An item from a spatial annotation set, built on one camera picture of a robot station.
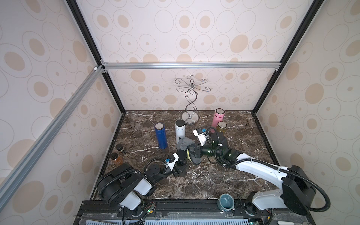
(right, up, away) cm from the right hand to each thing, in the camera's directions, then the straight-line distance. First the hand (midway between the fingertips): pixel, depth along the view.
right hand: (190, 147), depth 75 cm
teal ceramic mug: (+20, -30, +1) cm, 36 cm away
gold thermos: (+19, +11, +8) cm, 24 cm away
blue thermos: (-18, +6, +14) cm, 23 cm away
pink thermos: (+20, +19, +15) cm, 31 cm away
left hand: (-1, -8, +2) cm, 8 cm away
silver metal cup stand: (+3, +19, +38) cm, 42 cm away
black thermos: (-5, -11, -4) cm, 13 cm away
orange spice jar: (-43, -9, +10) cm, 45 cm away
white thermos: (-5, +11, +8) cm, 15 cm away
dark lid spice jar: (-42, -3, +11) cm, 44 cm away
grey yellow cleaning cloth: (-3, +2, -4) cm, 5 cm away
